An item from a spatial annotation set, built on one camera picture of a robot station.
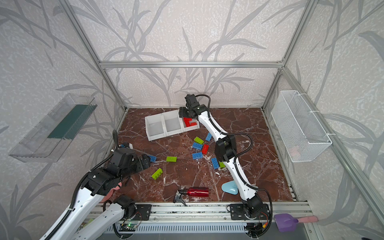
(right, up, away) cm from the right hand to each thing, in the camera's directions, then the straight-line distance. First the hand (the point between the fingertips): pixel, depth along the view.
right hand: (183, 108), depth 101 cm
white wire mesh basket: (+55, -15, -39) cm, 69 cm away
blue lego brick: (+17, -20, +1) cm, 26 cm away
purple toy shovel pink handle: (+53, -57, -30) cm, 84 cm away
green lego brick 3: (-6, -32, -9) cm, 34 cm away
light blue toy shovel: (+29, -46, -18) cm, 57 cm away
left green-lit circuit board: (-23, -60, -30) cm, 71 cm away
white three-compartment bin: (-12, -11, +3) cm, 16 cm away
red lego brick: (+2, -8, +8) cm, 12 cm away
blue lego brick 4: (+21, -34, -12) cm, 42 cm away
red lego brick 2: (+7, -11, +7) cm, 14 cm away
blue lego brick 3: (+10, -31, -8) cm, 33 cm away
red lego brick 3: (+15, -27, -5) cm, 31 cm away
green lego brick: (+11, -22, -2) cm, 24 cm away
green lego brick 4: (-12, -38, -16) cm, 43 cm away
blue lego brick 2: (+10, -25, -5) cm, 27 cm away
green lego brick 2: (+25, -35, -12) cm, 45 cm away
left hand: (-15, -27, -27) cm, 40 cm away
